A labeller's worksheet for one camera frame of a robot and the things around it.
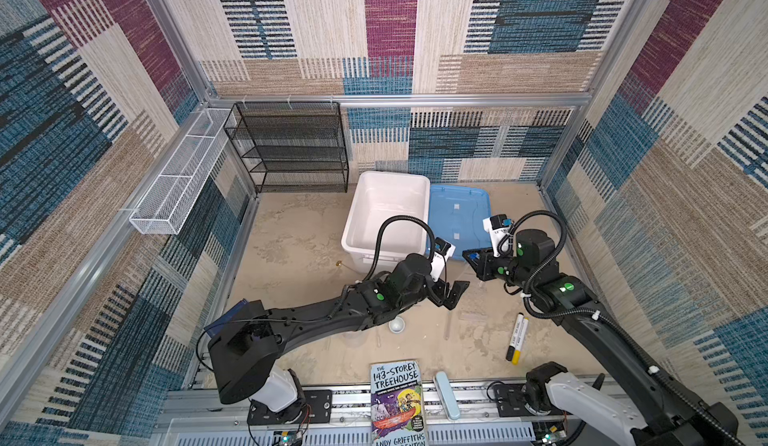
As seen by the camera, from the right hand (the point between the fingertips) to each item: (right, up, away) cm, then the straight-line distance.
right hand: (466, 258), depth 76 cm
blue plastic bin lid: (+6, +11, +36) cm, 38 cm away
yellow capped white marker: (+15, -26, +5) cm, 30 cm away
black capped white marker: (+15, -23, +7) cm, 29 cm away
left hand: (-3, -3, -2) cm, 4 cm away
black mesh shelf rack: (-54, +36, +34) cm, 74 cm away
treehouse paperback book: (-17, -35, -5) cm, 40 cm away
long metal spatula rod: (-36, -5, +23) cm, 43 cm away
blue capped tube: (+2, +1, 0) cm, 2 cm away
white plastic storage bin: (-25, +17, +32) cm, 44 cm away
